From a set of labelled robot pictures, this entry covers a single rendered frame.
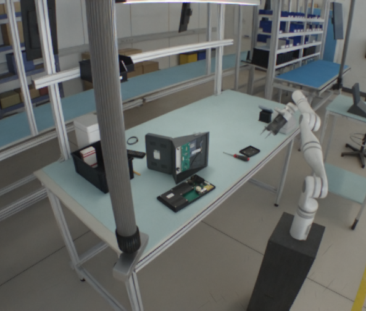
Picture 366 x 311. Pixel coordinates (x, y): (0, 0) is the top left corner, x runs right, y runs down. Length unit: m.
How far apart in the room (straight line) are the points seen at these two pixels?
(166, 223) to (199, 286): 1.07
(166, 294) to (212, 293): 0.34
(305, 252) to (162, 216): 0.68
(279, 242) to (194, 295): 0.96
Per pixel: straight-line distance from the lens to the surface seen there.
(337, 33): 4.73
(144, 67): 5.23
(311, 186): 1.24
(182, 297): 2.15
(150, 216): 1.24
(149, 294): 2.17
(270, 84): 3.94
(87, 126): 1.59
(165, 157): 1.44
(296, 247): 1.39
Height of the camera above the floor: 1.84
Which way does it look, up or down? 30 degrees down
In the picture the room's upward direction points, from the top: straight up
